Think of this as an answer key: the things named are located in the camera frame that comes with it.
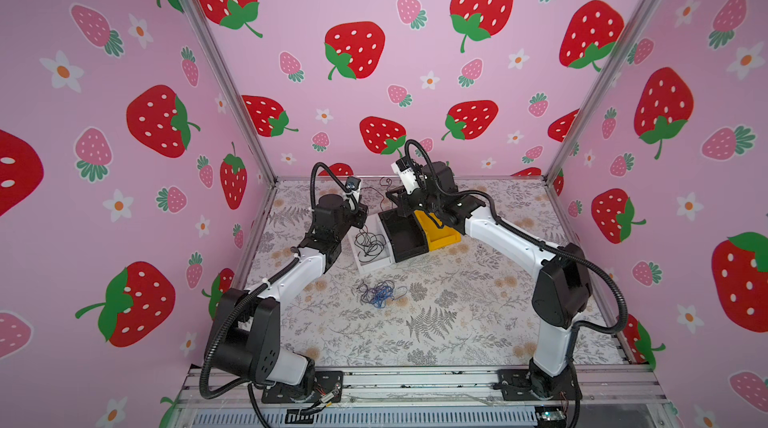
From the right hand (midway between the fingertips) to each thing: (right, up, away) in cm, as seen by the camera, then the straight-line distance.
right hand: (386, 192), depth 82 cm
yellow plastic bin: (+16, -14, +14) cm, 26 cm away
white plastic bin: (-6, -17, +17) cm, 25 cm away
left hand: (-8, 0, +4) cm, 9 cm away
